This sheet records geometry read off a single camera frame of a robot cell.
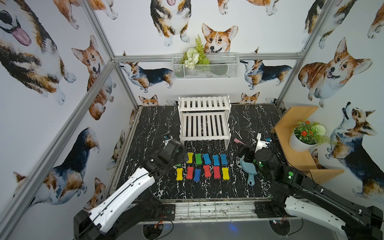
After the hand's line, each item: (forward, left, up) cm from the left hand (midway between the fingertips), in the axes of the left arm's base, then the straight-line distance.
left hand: (178, 150), depth 78 cm
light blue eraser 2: (0, -21, -16) cm, 26 cm away
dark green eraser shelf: (-2, +2, -15) cm, 16 cm away
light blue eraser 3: (0, -26, -16) cm, 30 cm away
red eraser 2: (-6, -15, -15) cm, 22 cm away
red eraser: (-7, -5, -15) cm, 17 cm away
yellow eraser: (-9, 0, -15) cm, 17 cm away
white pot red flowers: (+3, -66, +6) cm, 67 cm away
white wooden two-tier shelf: (+25, -15, -5) cm, 29 cm away
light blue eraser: (0, -16, -15) cm, 22 cm away
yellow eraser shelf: (+3, -5, -16) cm, 17 cm away
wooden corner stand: (+18, -61, +3) cm, 64 cm away
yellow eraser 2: (-8, -26, -15) cm, 31 cm away
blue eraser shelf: (-9, -9, -15) cm, 20 cm away
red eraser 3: (-6, -21, -16) cm, 27 cm away
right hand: (0, -35, +7) cm, 35 cm away
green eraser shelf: (+2, -10, -15) cm, 19 cm away
